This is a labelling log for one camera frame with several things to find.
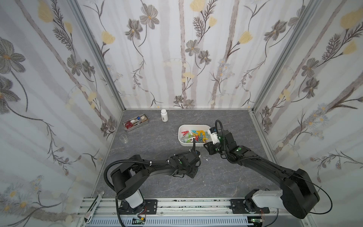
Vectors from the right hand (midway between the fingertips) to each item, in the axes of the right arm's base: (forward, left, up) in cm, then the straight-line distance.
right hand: (206, 143), depth 83 cm
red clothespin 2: (+11, +4, -14) cm, 18 cm away
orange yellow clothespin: (+17, +1, -14) cm, 22 cm away
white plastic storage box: (+18, +15, -12) cm, 26 cm away
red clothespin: (+16, +13, -15) cm, 26 cm away
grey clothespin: (+12, +14, -14) cm, 23 cm away
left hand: (-12, +5, -13) cm, 18 cm away
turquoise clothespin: (+17, +6, -14) cm, 23 cm away
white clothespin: (+11, +8, -14) cm, 20 cm away
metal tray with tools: (+24, +56, -17) cm, 63 cm away
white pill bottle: (+28, +30, -10) cm, 42 cm away
